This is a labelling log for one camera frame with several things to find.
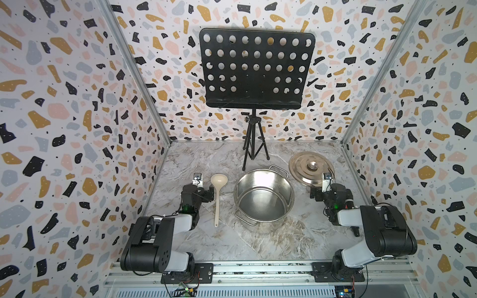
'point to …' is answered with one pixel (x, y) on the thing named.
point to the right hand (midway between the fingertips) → (323, 184)
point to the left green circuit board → (184, 292)
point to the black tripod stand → (254, 139)
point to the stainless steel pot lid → (308, 167)
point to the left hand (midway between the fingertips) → (203, 184)
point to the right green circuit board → (345, 291)
